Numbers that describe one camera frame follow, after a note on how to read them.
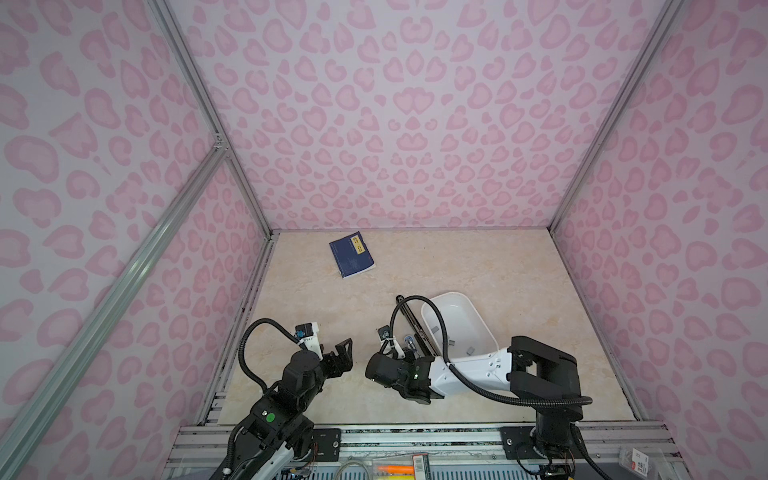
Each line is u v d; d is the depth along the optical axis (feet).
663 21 2.31
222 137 2.97
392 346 2.40
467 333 3.05
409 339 3.11
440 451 2.40
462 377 1.69
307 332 2.22
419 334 2.96
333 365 2.26
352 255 3.69
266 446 1.70
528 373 1.62
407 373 2.07
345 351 2.34
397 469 2.28
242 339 1.78
